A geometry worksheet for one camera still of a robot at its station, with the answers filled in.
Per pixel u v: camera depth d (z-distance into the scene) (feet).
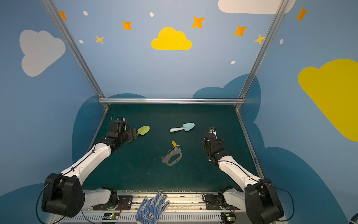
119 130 2.18
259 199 1.34
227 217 2.35
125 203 2.46
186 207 2.42
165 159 3.00
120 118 2.47
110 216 2.34
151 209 2.36
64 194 1.33
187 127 3.53
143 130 3.42
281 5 2.29
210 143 2.16
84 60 2.99
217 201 2.43
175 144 3.22
